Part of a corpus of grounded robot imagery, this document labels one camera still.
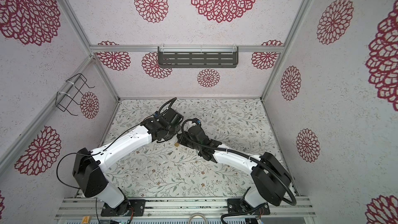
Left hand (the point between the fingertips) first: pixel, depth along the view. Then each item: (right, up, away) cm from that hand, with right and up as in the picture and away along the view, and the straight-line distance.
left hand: (178, 131), depth 83 cm
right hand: (-1, -1, -3) cm, 4 cm away
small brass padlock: (-3, -10, +14) cm, 18 cm away
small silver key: (-6, -14, +9) cm, 18 cm away
